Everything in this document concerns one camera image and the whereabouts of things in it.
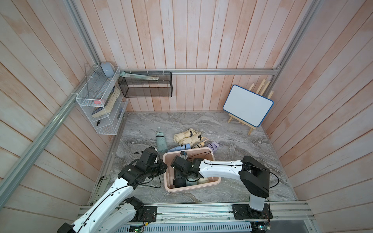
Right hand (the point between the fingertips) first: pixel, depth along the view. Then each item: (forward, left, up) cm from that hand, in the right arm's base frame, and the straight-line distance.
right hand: (177, 173), depth 85 cm
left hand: (-2, +5, +10) cm, 11 cm away
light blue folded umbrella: (+16, -3, +3) cm, 17 cm away
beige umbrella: (-4, -15, 0) cm, 15 cm away
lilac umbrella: (+20, -24, 0) cm, 31 cm away
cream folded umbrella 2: (+22, -9, +2) cm, 24 cm away
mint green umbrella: (+20, +12, 0) cm, 23 cm away
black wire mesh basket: (+56, +32, +21) cm, 68 cm away
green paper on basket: (+50, +27, +34) cm, 66 cm away
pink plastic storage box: (+5, -14, +14) cm, 21 cm away
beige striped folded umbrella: (+18, -14, +2) cm, 23 cm away
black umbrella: (-6, -1, +1) cm, 6 cm away
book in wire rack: (+27, +38, +31) cm, 56 cm away
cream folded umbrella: (+24, +1, +3) cm, 24 cm away
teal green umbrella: (-6, -6, +1) cm, 9 cm away
